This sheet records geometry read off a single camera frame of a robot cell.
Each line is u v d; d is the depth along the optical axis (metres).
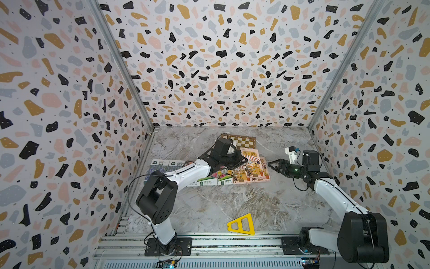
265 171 1.00
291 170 0.76
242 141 1.10
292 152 0.79
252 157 0.87
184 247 0.73
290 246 0.73
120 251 0.74
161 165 1.01
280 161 0.76
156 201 0.46
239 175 0.97
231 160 0.76
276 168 0.76
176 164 1.02
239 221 0.80
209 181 0.95
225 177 0.97
